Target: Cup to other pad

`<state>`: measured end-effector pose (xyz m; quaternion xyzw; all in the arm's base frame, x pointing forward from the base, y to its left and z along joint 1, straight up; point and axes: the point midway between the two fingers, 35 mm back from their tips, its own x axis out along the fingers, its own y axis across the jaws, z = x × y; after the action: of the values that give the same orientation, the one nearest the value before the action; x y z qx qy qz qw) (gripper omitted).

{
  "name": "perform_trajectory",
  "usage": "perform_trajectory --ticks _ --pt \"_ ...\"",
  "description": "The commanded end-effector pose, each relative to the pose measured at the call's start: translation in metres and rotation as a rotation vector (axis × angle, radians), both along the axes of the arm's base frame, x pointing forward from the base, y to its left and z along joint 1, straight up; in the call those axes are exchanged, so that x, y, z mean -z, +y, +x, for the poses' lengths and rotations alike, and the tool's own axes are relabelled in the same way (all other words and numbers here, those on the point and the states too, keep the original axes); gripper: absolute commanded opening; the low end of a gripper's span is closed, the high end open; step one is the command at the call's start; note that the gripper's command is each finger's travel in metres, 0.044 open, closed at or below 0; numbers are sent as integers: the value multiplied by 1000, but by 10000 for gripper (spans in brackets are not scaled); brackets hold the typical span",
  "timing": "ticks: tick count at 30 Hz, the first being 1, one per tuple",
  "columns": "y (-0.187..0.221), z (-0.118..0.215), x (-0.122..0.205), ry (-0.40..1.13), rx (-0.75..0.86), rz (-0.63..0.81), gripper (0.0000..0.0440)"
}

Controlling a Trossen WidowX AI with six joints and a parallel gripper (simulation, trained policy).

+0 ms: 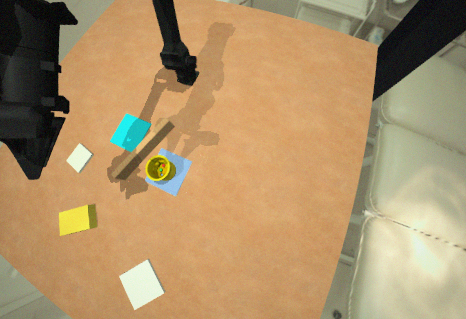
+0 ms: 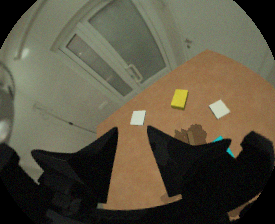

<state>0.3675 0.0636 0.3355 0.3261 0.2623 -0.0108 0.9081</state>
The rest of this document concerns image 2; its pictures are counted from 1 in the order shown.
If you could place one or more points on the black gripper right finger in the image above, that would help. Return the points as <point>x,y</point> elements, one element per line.
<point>177,160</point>

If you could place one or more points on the cream flat rectangular block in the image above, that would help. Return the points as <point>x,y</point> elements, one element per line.
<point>219,109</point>

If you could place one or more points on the yellow block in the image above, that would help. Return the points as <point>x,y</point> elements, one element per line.
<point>179,98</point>

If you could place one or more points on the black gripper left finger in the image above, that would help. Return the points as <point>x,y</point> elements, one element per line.
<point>91,167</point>

